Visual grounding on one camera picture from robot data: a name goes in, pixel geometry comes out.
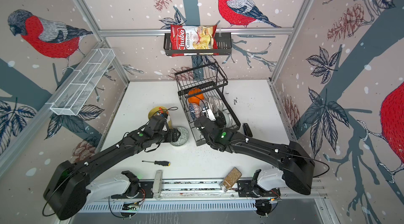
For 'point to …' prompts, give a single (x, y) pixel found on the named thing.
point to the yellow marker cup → (161, 111)
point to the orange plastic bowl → (196, 99)
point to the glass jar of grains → (230, 179)
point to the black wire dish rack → (208, 78)
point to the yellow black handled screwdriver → (164, 163)
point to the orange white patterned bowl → (183, 138)
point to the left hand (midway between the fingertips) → (175, 134)
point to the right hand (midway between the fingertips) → (208, 117)
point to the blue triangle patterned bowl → (195, 110)
